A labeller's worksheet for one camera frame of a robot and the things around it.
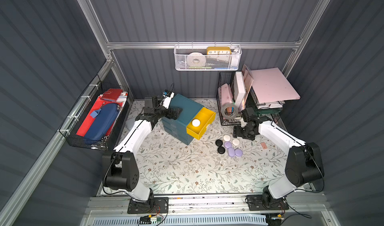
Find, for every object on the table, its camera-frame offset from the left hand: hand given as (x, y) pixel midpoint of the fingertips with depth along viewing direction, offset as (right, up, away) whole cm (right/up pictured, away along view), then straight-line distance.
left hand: (176, 106), depth 86 cm
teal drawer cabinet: (0, -13, +1) cm, 13 cm away
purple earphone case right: (+38, -28, +5) cm, 47 cm away
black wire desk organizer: (+50, +1, +19) cm, 53 cm away
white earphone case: (+32, -20, +11) cm, 39 cm away
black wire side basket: (-41, -9, -23) cm, 48 cm away
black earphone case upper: (+26, -23, +11) cm, 37 cm away
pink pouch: (+34, +8, +19) cm, 39 cm away
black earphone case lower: (+27, -27, +7) cm, 39 cm away
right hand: (+40, -19, +3) cm, 44 cm away
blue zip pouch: (-32, -7, -15) cm, 36 cm away
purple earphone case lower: (+33, -28, +6) cm, 44 cm away
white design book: (+38, +11, +6) cm, 40 cm away
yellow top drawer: (+12, -12, -1) cm, 17 cm away
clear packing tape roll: (+34, -7, +14) cm, 38 cm away
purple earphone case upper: (+32, -24, +8) cm, 41 cm away
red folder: (-39, +1, -9) cm, 40 cm away
